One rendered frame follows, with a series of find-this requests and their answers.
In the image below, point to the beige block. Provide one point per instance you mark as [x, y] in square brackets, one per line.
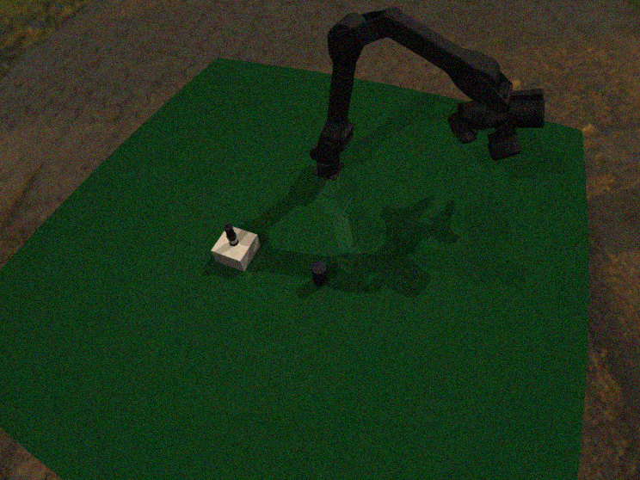
[240, 255]

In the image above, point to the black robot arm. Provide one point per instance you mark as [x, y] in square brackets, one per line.
[476, 74]

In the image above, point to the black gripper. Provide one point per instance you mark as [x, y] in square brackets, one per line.
[504, 142]

